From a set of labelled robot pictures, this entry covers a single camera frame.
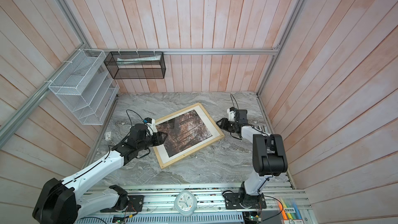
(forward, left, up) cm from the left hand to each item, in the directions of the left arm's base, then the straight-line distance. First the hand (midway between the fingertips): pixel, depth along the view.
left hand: (164, 138), depth 83 cm
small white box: (+7, +38, -11) cm, 41 cm away
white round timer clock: (-29, -12, -9) cm, 33 cm away
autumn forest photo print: (+11, -9, -11) cm, 18 cm away
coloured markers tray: (-33, -61, -10) cm, 70 cm away
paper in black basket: (+38, +26, +23) cm, 52 cm away
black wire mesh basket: (+49, +24, +13) cm, 56 cm away
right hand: (+14, -32, -6) cm, 36 cm away
